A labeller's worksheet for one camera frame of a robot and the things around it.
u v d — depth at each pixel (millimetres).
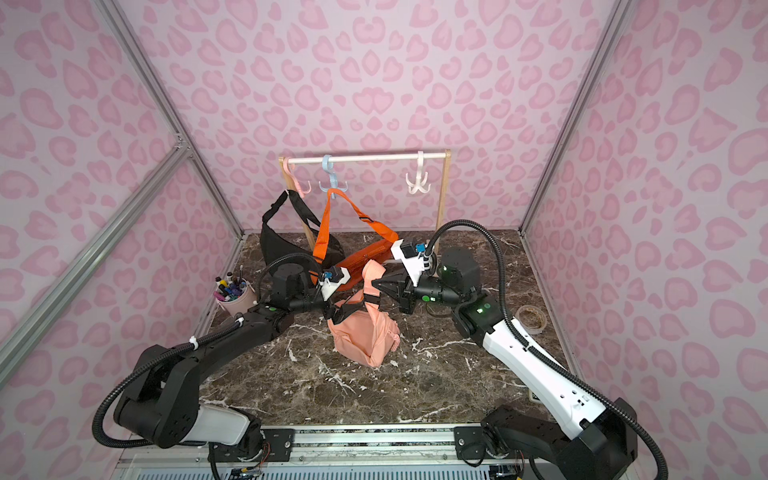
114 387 388
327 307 736
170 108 845
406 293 563
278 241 1007
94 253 638
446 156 753
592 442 370
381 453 723
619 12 692
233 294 893
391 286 620
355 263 980
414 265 568
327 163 750
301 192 800
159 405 423
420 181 839
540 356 447
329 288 732
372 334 722
